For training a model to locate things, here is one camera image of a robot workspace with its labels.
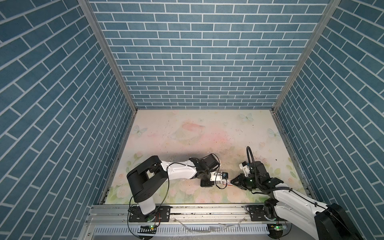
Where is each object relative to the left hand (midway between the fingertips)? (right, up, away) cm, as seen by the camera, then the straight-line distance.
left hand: (212, 180), depth 85 cm
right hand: (+10, 0, -2) cm, 10 cm away
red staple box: (+9, -1, -2) cm, 9 cm away
